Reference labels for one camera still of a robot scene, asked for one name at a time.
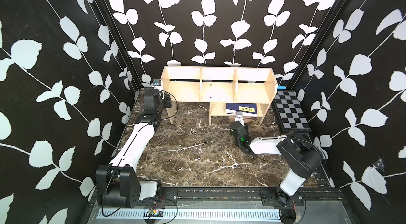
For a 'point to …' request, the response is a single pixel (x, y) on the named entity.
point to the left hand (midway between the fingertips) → (166, 90)
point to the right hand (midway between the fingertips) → (234, 119)
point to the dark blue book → (248, 109)
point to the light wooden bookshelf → (218, 85)
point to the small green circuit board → (153, 213)
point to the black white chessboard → (290, 114)
